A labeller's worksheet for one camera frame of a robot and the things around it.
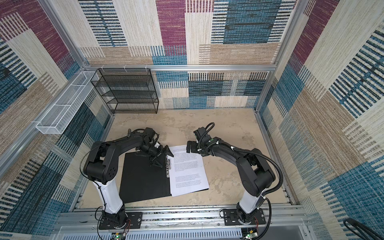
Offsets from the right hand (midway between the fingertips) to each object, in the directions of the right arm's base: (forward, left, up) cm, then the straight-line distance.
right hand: (193, 150), depth 91 cm
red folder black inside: (-15, +30, -7) cm, 34 cm away
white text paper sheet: (-12, +4, -6) cm, 14 cm away
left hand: (-4, +15, -1) cm, 15 cm away
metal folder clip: (-8, +15, -4) cm, 18 cm away
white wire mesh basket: (+4, +64, +29) cm, 70 cm away
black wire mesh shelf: (+44, +47, +12) cm, 66 cm away
